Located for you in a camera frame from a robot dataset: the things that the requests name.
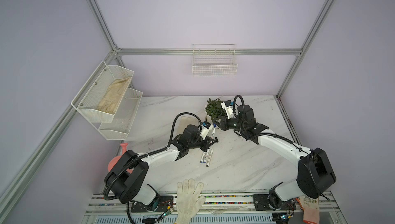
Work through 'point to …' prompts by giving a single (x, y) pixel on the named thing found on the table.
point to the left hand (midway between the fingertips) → (213, 141)
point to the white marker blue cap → (213, 133)
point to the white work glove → (189, 200)
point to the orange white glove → (311, 213)
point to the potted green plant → (214, 109)
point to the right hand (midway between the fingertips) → (212, 120)
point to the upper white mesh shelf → (106, 101)
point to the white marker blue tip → (205, 156)
